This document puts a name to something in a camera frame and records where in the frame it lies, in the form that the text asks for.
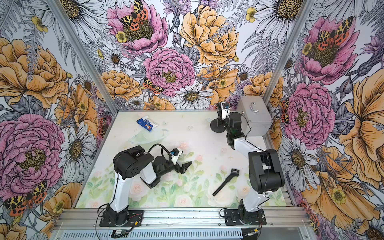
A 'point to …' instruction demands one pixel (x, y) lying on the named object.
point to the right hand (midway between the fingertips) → (218, 113)
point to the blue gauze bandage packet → (147, 123)
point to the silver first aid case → (258, 114)
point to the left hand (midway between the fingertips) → (187, 159)
